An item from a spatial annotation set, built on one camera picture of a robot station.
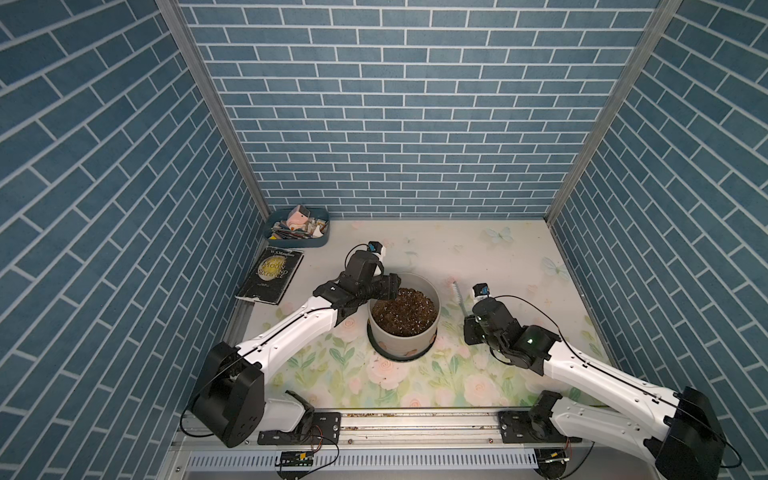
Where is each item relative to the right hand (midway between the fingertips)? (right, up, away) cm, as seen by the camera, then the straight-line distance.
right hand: (466, 321), depth 82 cm
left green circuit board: (-44, -31, -10) cm, 54 cm away
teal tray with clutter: (-57, +28, +30) cm, 70 cm away
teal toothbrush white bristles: (-1, +7, +3) cm, 7 cm away
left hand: (-19, +11, +1) cm, 22 cm away
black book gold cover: (-63, +11, +20) cm, 67 cm away
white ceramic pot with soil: (-16, 0, 0) cm, 16 cm away
